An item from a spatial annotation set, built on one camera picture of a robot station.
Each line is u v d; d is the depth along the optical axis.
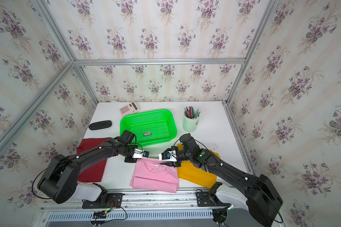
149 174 0.81
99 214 0.71
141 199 0.75
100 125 1.01
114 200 0.73
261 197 0.40
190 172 0.80
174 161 0.65
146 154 0.74
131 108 1.14
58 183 0.42
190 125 1.00
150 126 1.04
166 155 0.59
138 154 0.74
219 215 0.72
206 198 0.73
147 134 1.00
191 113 0.96
